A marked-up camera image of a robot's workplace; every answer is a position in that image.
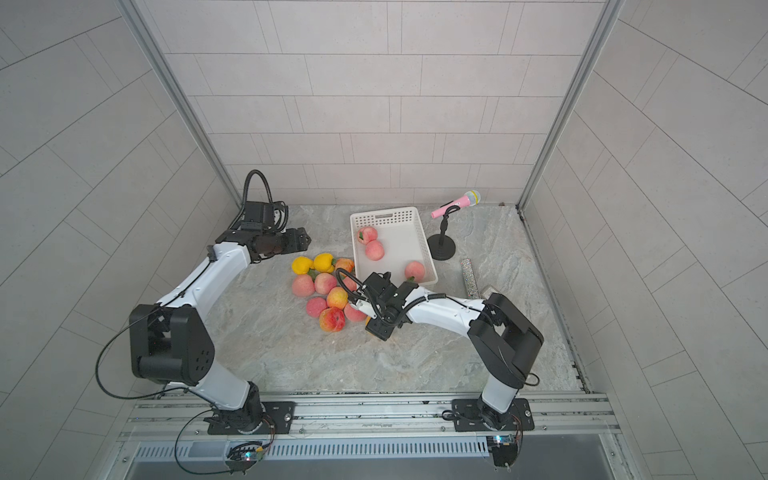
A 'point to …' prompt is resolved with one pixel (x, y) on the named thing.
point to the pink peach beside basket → (350, 284)
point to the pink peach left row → (303, 285)
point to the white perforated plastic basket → (401, 234)
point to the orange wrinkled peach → (345, 263)
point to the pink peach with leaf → (366, 234)
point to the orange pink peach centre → (338, 297)
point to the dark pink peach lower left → (315, 306)
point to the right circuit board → (504, 449)
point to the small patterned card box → (488, 292)
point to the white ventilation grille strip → (311, 449)
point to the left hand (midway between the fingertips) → (305, 236)
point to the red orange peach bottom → (332, 319)
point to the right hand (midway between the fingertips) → (379, 323)
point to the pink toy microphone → (471, 198)
